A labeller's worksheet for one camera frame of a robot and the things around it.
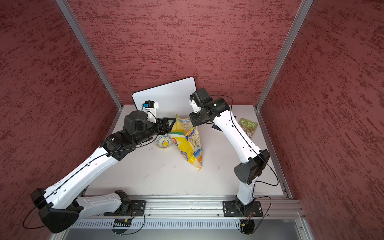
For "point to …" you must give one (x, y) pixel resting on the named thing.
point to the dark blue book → (215, 127)
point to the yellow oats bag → (187, 138)
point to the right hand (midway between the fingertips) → (196, 122)
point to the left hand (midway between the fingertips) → (169, 123)
